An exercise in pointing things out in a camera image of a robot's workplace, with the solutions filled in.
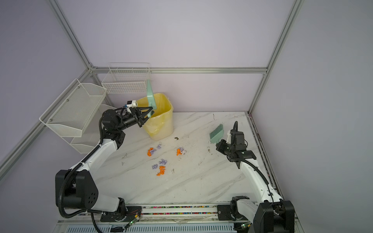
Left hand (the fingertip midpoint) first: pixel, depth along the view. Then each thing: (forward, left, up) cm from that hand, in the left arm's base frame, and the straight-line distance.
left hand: (152, 109), depth 70 cm
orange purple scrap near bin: (-4, +8, -36) cm, 37 cm away
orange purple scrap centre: (-3, -13, -35) cm, 38 cm away
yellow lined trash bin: (+6, 0, -20) cm, 21 cm away
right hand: (-6, -34, -21) cm, 40 cm away
